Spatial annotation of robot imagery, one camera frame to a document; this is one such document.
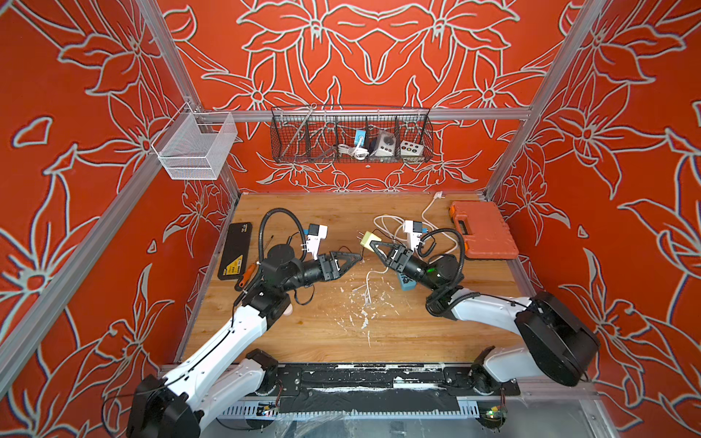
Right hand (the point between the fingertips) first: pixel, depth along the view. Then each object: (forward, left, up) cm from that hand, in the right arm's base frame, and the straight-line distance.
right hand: (366, 250), depth 67 cm
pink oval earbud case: (-5, +24, -28) cm, 38 cm away
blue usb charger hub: (-5, -11, -9) cm, 15 cm away
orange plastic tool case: (+25, -47, -25) cm, 59 cm away
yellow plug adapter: (+3, 0, 0) cm, 3 cm away
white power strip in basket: (+41, -7, +3) cm, 42 cm away
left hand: (-2, +3, -1) cm, 4 cm away
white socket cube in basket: (+44, -16, 0) cm, 46 cm away
